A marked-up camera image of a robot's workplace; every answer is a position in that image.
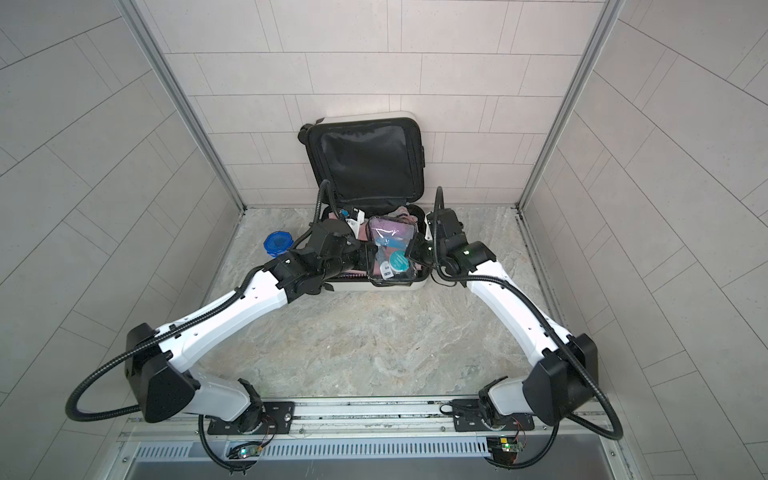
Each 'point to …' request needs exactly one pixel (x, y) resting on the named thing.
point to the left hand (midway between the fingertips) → (388, 246)
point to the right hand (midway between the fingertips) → (400, 248)
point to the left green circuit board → (248, 451)
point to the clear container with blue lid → (278, 243)
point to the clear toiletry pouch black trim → (402, 270)
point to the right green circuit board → (515, 447)
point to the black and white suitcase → (368, 167)
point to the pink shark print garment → (391, 231)
